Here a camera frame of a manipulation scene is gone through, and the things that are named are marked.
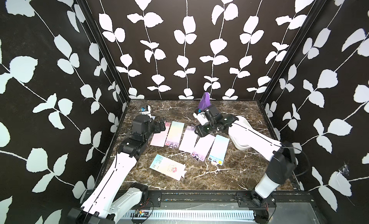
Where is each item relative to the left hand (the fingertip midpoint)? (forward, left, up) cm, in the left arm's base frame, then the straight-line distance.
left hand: (156, 117), depth 75 cm
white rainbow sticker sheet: (-11, -36, -27) cm, 46 cm away
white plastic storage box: (+12, -58, -24) cm, 64 cm away
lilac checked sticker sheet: (-1, -18, -27) cm, 32 cm away
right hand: (-2, -22, -9) cm, 24 cm away
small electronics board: (-40, +8, -28) cm, 49 cm away
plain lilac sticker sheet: (-5, -27, -27) cm, 38 cm away
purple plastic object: (+19, -30, -9) cm, 36 cm away
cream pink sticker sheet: (-17, -4, -28) cm, 33 cm away
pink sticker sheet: (+3, +3, -29) cm, 29 cm away
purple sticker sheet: (+6, -8, -29) cm, 31 cm away
